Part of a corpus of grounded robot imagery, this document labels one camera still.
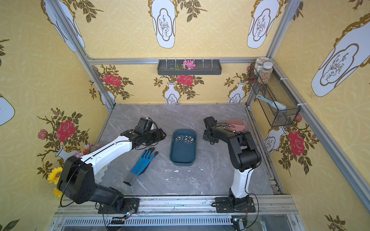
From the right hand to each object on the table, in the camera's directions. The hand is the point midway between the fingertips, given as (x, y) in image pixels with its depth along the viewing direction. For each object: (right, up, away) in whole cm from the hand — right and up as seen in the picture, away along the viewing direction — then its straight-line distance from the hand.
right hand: (212, 135), depth 102 cm
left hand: (-36, +2, -13) cm, 38 cm away
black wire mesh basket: (+34, +24, -15) cm, 45 cm away
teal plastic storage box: (-21, -9, -10) cm, 25 cm away
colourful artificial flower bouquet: (-78, -13, -37) cm, 87 cm away
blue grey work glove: (-45, -15, -16) cm, 50 cm away
